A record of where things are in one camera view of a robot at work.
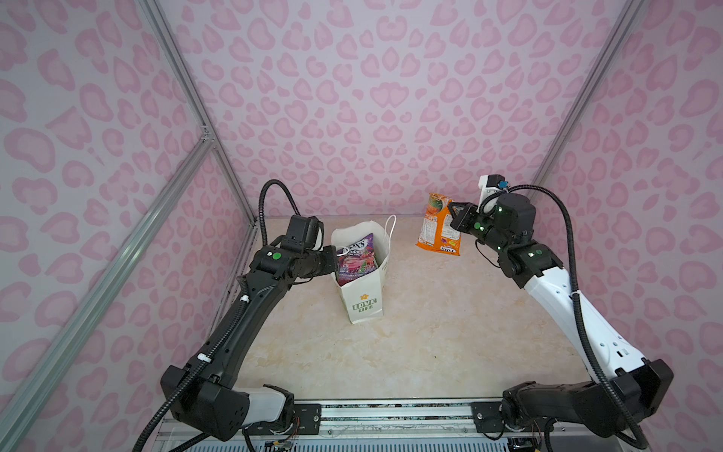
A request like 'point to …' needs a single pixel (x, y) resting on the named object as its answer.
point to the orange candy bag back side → (437, 233)
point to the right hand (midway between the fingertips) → (447, 205)
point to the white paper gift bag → (362, 297)
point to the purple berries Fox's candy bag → (356, 259)
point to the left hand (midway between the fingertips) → (337, 258)
